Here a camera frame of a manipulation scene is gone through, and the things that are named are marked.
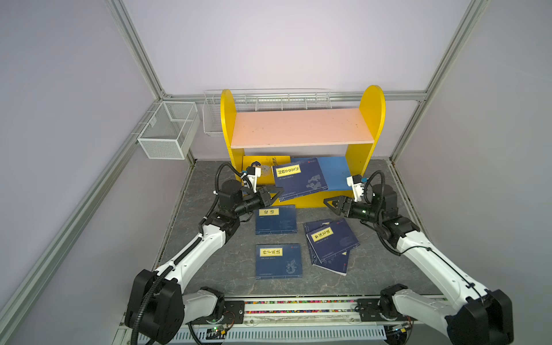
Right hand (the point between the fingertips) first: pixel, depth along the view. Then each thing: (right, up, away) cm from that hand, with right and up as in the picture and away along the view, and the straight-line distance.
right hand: (327, 201), depth 76 cm
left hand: (-16, +3, -2) cm, 16 cm away
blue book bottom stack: (-19, -25, +9) cm, 33 cm away
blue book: (+5, -17, +12) cm, 21 cm away
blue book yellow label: (-19, -10, +21) cm, 30 cm away
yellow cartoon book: (-23, +15, +16) cm, 32 cm away
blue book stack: (-10, +8, +1) cm, 13 cm away
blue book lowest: (+6, -25, +7) cm, 27 cm away
